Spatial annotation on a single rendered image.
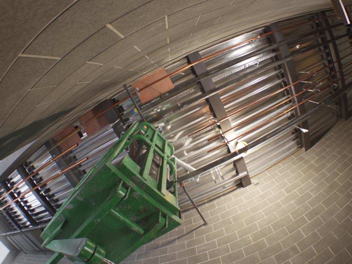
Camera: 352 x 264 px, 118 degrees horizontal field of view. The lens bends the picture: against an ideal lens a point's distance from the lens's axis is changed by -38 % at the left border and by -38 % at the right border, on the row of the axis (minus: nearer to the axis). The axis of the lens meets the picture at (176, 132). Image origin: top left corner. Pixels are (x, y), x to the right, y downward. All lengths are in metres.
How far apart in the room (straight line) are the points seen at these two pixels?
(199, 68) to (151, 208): 2.43
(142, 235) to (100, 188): 0.42
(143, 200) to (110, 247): 0.72
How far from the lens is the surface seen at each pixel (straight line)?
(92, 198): 1.27
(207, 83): 3.04
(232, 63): 2.81
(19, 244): 8.56
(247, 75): 2.91
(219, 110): 3.15
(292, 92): 4.14
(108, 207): 1.07
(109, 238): 1.58
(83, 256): 0.74
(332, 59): 5.34
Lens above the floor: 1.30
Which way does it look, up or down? 72 degrees up
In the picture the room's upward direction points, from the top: 5 degrees counter-clockwise
